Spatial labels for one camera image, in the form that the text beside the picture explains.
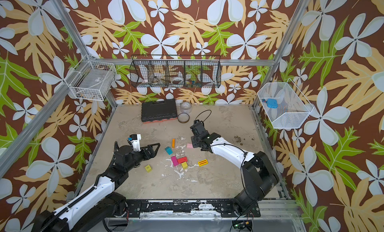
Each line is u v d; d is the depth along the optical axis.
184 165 0.86
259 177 0.44
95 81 0.85
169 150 0.95
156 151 0.75
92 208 0.51
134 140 0.73
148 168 0.85
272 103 0.86
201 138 0.66
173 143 0.97
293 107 0.77
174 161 0.90
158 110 1.13
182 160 0.91
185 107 1.19
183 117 1.13
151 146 0.72
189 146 0.95
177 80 0.99
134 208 0.74
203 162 0.89
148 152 0.72
